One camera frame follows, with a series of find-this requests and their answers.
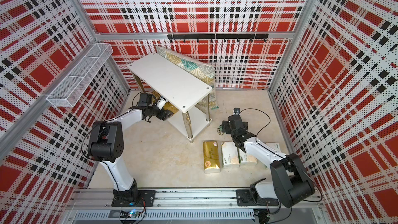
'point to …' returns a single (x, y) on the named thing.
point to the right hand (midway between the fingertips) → (234, 122)
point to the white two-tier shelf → (189, 94)
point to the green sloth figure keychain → (219, 130)
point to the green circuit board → (131, 214)
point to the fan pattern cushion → (204, 73)
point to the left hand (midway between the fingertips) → (169, 109)
